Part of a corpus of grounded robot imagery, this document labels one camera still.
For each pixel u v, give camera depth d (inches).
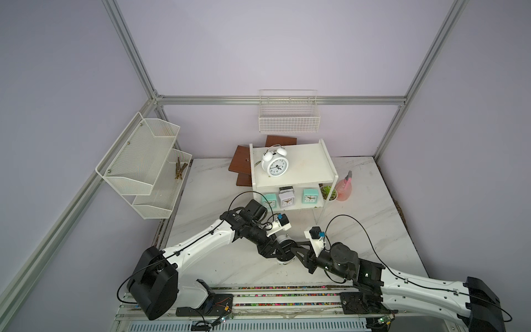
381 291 21.6
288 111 37.4
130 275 15.7
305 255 26.0
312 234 24.8
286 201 31.5
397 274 21.1
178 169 38.6
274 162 25.5
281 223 26.7
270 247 25.8
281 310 28.8
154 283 15.9
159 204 34.9
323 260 25.1
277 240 27.6
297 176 27.4
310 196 31.5
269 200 31.3
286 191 32.0
